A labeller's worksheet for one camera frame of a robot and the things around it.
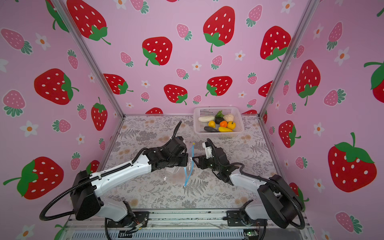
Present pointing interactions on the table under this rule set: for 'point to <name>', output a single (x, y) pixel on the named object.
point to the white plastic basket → (212, 111)
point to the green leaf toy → (219, 114)
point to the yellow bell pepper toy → (231, 125)
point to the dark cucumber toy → (210, 129)
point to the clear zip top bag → (181, 174)
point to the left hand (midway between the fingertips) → (189, 159)
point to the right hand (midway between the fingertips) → (194, 158)
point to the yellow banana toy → (224, 129)
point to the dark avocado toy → (218, 120)
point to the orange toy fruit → (223, 123)
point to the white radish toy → (206, 118)
